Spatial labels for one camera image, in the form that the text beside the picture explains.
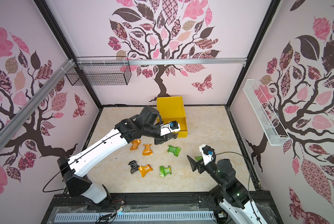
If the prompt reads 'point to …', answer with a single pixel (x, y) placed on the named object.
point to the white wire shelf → (271, 126)
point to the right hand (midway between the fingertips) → (195, 153)
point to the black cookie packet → (134, 166)
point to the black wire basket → (101, 71)
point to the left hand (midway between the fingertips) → (170, 136)
